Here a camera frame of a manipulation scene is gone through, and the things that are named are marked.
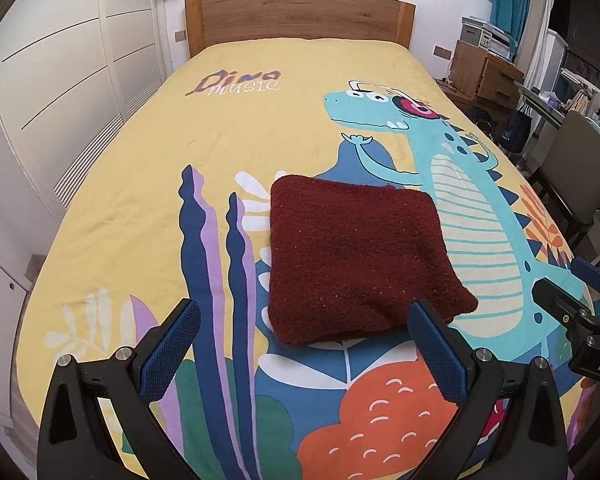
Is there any dark red knit sweater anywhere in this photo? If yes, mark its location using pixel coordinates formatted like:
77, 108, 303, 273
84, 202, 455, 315
268, 176, 478, 347

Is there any grey chair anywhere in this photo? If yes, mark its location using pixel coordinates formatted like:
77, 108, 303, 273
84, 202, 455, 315
528, 112, 600, 248

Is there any dark blue bag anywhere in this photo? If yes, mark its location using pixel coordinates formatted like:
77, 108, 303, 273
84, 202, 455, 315
500, 110, 532, 154

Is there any glass desk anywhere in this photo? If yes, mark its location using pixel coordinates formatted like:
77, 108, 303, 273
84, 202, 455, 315
517, 81, 600, 137

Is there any wooden drawer cabinet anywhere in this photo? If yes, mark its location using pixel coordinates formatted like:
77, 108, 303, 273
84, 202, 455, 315
450, 40, 524, 110

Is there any white printer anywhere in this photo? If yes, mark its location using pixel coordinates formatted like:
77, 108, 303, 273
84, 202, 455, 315
460, 16, 512, 60

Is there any white wardrobe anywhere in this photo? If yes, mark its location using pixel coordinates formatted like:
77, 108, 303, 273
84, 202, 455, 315
0, 0, 161, 425

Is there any wooden headboard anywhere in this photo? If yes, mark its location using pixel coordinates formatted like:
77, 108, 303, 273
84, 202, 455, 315
184, 0, 416, 56

